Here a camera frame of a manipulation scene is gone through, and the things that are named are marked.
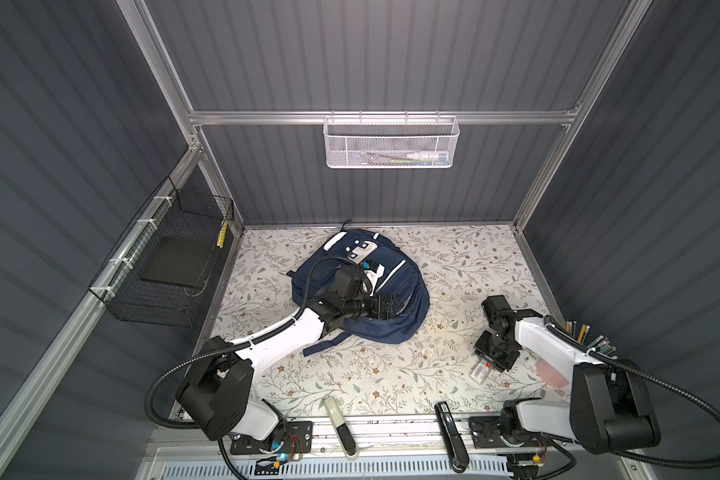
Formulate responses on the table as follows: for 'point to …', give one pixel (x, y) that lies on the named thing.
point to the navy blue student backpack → (381, 263)
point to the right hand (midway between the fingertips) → (487, 360)
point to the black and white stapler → (348, 444)
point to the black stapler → (454, 441)
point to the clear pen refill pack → (481, 371)
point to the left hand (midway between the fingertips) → (395, 302)
